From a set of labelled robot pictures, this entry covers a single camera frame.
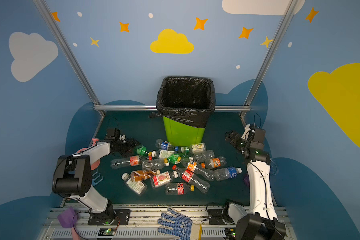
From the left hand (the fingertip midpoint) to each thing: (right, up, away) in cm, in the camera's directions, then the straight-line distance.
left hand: (139, 146), depth 94 cm
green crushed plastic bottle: (+2, -3, 0) cm, 3 cm away
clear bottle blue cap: (+13, +1, +4) cm, 14 cm away
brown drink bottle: (+6, -14, -12) cm, 20 cm away
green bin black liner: (+31, +28, +7) cm, 42 cm away
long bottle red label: (+31, -16, -10) cm, 36 cm away
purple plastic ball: (+65, -18, -8) cm, 68 cm away
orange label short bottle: (+48, -9, -6) cm, 49 cm away
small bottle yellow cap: (+25, -21, -16) cm, 36 cm away
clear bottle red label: (-3, -8, -6) cm, 11 cm away
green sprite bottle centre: (+23, -7, -4) cm, 24 cm away
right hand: (+55, +8, -16) cm, 57 cm away
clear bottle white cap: (+4, -21, -14) cm, 25 cm away
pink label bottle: (+16, -17, -10) cm, 25 cm away
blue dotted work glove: (+28, -37, -22) cm, 51 cm away
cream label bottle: (+35, -1, +2) cm, 35 cm away
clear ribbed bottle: (+42, -8, +7) cm, 44 cm away
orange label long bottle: (+34, -11, -8) cm, 37 cm away
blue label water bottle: (+54, -15, -7) cm, 56 cm away
